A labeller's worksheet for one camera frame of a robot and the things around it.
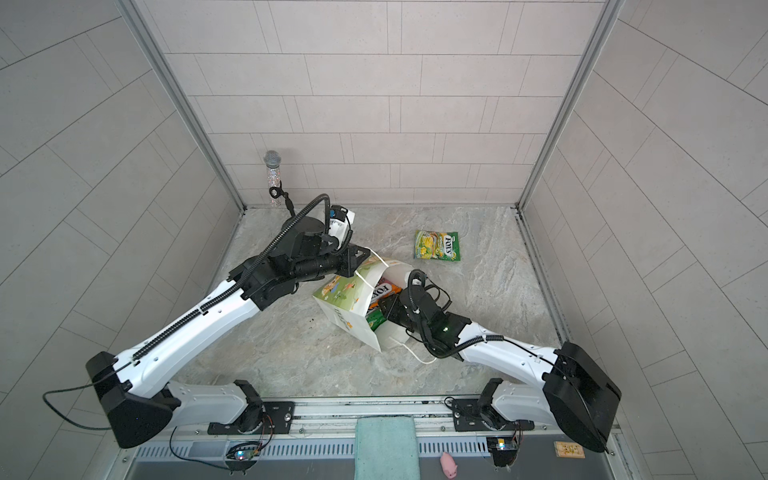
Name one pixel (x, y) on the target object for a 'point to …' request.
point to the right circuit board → (503, 450)
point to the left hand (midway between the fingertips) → (375, 251)
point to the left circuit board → (242, 457)
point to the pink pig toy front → (448, 465)
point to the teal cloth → (386, 448)
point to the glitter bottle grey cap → (273, 160)
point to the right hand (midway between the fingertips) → (378, 306)
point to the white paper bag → (346, 300)
